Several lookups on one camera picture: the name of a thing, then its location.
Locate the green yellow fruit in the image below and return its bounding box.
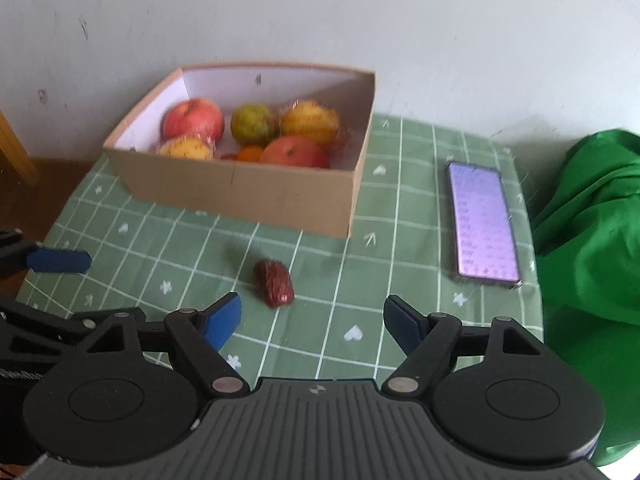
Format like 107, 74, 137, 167
230, 104, 281, 148

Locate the red yellow apple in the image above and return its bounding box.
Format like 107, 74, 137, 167
258, 135, 331, 170

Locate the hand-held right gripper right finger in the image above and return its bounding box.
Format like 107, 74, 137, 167
382, 295, 557, 397

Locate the yellow lemon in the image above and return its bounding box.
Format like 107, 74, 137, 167
156, 136, 218, 162

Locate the cardboard box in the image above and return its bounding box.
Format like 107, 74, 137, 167
102, 62, 377, 240

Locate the orange with sticker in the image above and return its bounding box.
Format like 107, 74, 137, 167
277, 100, 349, 153

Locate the green checkered tablecloth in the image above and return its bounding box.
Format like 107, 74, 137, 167
15, 112, 546, 386

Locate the dried red date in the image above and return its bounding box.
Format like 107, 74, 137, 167
252, 259, 296, 309

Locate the smartphone with lit screen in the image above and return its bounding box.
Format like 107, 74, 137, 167
446, 161, 523, 290

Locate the bright green cloth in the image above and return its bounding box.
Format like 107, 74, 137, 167
530, 129, 640, 467

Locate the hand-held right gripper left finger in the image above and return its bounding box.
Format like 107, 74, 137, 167
75, 292, 251, 401

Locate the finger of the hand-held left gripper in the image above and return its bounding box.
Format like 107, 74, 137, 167
0, 299, 148, 356
0, 230, 93, 275

